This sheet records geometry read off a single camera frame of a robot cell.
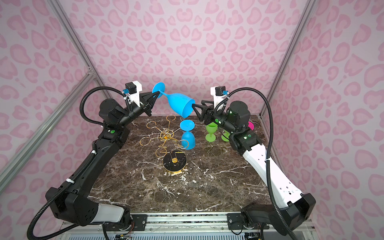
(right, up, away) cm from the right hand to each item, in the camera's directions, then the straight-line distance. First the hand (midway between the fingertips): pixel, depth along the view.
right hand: (197, 103), depth 61 cm
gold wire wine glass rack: (-14, -31, +32) cm, 46 cm away
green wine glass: (+9, -10, +34) cm, 37 cm away
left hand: (-16, +6, +1) cm, 17 cm away
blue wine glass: (-5, -16, +20) cm, 26 cm away
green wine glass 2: (+21, -15, +46) cm, 53 cm away
